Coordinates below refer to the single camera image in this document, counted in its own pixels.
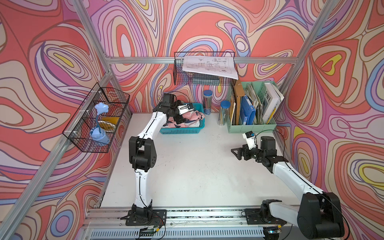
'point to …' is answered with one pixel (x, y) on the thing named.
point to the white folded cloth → (192, 124)
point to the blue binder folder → (247, 111)
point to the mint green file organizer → (259, 86)
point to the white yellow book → (272, 99)
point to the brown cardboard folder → (238, 91)
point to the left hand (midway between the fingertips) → (184, 109)
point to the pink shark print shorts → (190, 116)
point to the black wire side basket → (93, 128)
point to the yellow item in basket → (109, 123)
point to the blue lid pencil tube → (207, 102)
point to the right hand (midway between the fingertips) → (239, 151)
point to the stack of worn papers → (250, 91)
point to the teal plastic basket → (168, 130)
